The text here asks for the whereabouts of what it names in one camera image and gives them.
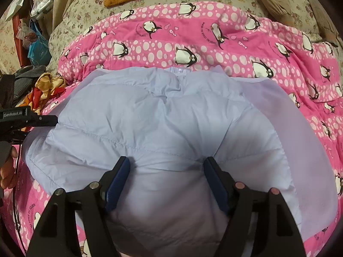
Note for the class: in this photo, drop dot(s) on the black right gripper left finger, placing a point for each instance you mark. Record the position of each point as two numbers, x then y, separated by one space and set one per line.
56 232

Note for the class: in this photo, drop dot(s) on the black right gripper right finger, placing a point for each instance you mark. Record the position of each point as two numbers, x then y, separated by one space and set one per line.
276 232

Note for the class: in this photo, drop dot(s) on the lavender padded jacket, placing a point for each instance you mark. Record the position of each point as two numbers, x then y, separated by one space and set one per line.
167 124

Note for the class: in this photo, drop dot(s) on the person's left hand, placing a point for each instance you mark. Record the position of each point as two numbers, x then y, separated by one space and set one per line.
9 177

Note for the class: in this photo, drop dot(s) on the dark striped garment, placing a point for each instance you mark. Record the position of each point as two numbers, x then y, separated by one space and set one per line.
25 79

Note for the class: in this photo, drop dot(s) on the orange red patterned cloth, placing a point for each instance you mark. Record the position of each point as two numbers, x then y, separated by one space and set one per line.
47 87

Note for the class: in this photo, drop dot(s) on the blue plastic bag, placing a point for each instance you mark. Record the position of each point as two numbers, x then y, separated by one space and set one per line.
39 53

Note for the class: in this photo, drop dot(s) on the white plastic bag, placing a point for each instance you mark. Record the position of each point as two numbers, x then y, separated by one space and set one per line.
40 8

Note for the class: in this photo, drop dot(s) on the pink penguin blanket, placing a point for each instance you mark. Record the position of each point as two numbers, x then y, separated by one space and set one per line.
190 37

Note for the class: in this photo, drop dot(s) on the beige garment on bed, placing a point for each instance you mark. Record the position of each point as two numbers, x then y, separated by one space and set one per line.
306 15

